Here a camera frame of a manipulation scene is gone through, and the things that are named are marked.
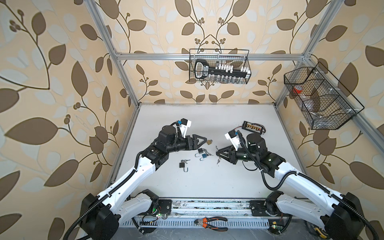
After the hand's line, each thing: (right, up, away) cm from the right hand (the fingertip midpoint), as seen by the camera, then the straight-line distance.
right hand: (218, 153), depth 72 cm
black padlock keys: (-18, -9, +18) cm, 27 cm away
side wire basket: (+53, +25, +1) cm, 59 cm away
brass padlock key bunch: (0, -4, +1) cm, 4 cm away
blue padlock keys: (-3, -6, +21) cm, 22 cm away
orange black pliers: (-7, -32, -2) cm, 33 cm away
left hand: (-7, +7, -3) cm, 11 cm away
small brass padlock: (-3, +2, +27) cm, 27 cm away
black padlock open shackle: (-16, -13, +15) cm, 26 cm away
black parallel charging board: (+30, +11, +33) cm, 46 cm away
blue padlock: (-6, -6, +21) cm, 22 cm away
